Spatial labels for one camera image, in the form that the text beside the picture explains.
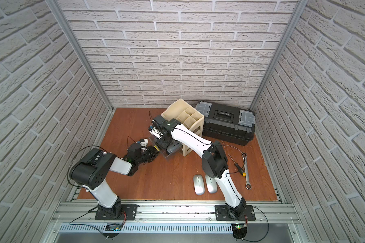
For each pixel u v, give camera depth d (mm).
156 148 835
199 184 812
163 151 832
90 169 481
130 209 750
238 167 886
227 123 897
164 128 631
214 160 525
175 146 851
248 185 830
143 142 890
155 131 756
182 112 811
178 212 757
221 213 740
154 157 837
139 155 779
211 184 832
